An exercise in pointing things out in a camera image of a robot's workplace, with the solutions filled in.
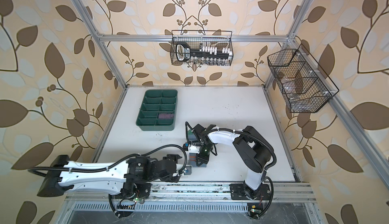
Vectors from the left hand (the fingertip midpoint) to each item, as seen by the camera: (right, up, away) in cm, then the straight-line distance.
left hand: (182, 164), depth 73 cm
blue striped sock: (+5, +12, +4) cm, 13 cm away
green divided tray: (-24, +30, +35) cm, 52 cm away
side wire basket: (+60, +38, +1) cm, 71 cm away
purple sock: (-14, +21, +24) cm, 35 cm away
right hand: (+8, -4, +11) cm, 14 cm away
